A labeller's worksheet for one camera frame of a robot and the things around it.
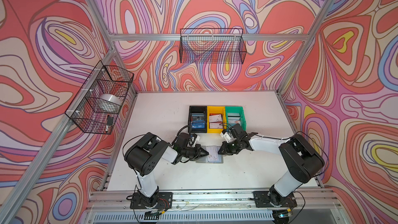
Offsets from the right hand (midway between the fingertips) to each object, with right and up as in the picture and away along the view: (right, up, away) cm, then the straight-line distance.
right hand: (220, 155), depth 88 cm
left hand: (-7, +1, -1) cm, 7 cm away
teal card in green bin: (+10, +18, +13) cm, 25 cm away
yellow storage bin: (-5, +26, +13) cm, 30 cm away
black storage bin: (-13, +26, +11) cm, 31 cm away
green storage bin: (+12, +26, +14) cm, 32 cm away
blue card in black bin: (-13, +16, +11) cm, 23 cm away
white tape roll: (-54, +30, -18) cm, 64 cm away
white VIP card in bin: (-2, +20, +13) cm, 24 cm away
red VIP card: (-2, +16, +9) cm, 19 cm away
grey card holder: (-9, -2, -2) cm, 10 cm away
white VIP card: (-4, +1, 0) cm, 4 cm away
